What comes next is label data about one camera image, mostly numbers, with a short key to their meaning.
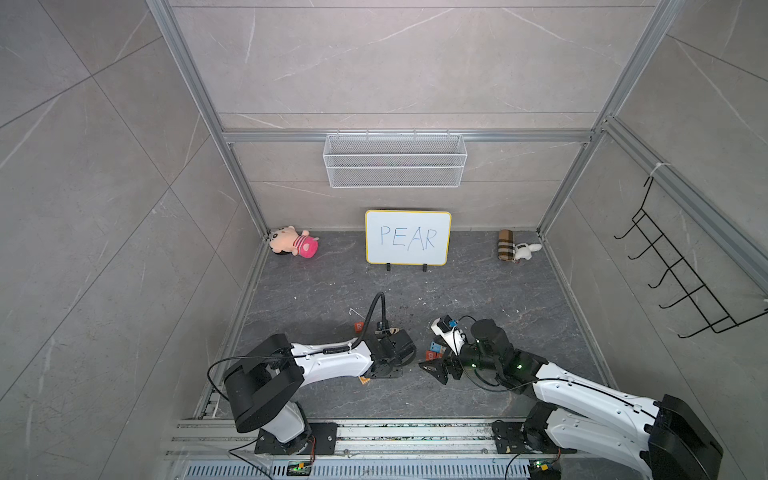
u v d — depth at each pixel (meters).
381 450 0.73
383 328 0.78
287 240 1.08
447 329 0.68
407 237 1.03
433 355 0.86
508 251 1.10
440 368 0.68
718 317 0.59
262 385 0.43
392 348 0.66
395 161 1.01
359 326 0.93
